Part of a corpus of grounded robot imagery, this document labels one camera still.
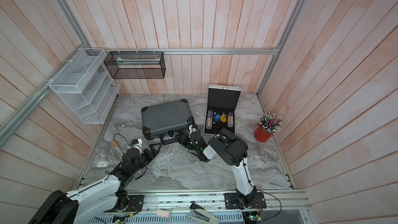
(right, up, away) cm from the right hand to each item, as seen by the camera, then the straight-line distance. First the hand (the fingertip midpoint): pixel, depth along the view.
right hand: (175, 137), depth 94 cm
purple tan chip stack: (+22, +10, +7) cm, 25 cm away
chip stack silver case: (+35, +10, +7) cm, 38 cm away
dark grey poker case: (-6, +11, +1) cm, 12 cm away
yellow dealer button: (+32, +11, +10) cm, 35 cm away
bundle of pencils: (+55, +9, -7) cm, 56 cm away
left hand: (-8, -6, -8) cm, 13 cm away
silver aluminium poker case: (+30, +18, +13) cm, 38 cm away
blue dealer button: (+28, +12, +10) cm, 32 cm away
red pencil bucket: (+51, +2, -4) cm, 51 cm away
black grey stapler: (+14, -30, -25) cm, 41 cm away
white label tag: (-40, -13, -9) cm, 43 cm away
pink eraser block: (-2, -30, -25) cm, 39 cm away
